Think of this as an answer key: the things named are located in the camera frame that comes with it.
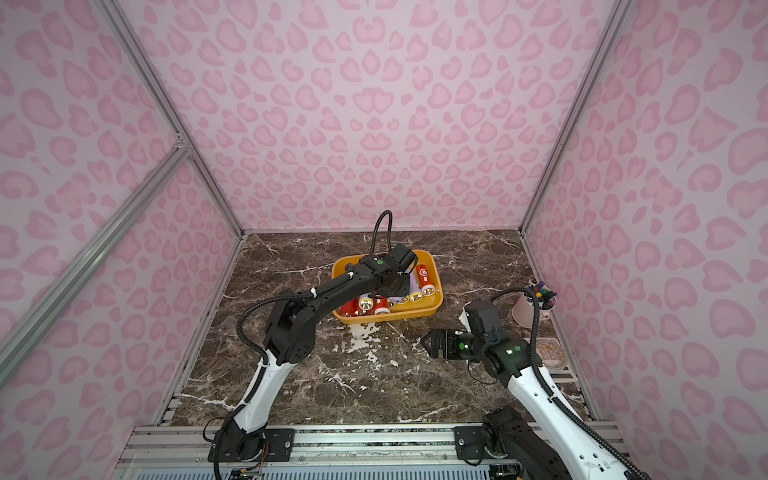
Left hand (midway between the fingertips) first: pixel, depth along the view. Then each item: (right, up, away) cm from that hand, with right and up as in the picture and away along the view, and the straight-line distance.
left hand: (407, 288), depth 96 cm
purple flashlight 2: (+3, -2, +1) cm, 4 cm away
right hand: (+7, -12, -19) cm, 23 cm away
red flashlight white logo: (+6, +2, +5) cm, 8 cm away
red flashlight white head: (-8, -5, -5) cm, 11 cm away
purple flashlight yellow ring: (-13, -3, -4) cm, 14 cm away
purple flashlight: (-3, -3, -3) cm, 5 cm away
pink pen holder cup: (+34, -6, -7) cm, 35 cm away
